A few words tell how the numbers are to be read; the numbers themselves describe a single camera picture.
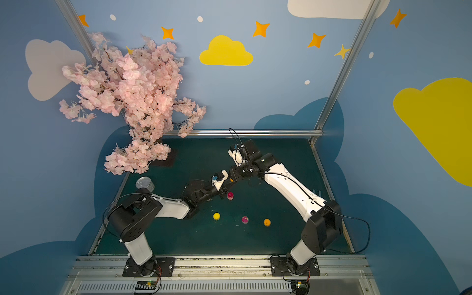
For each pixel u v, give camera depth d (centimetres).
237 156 70
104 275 75
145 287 73
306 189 48
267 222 86
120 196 96
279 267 75
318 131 116
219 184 73
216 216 88
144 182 93
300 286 73
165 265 75
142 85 60
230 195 92
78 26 73
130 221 47
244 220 88
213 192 75
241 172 70
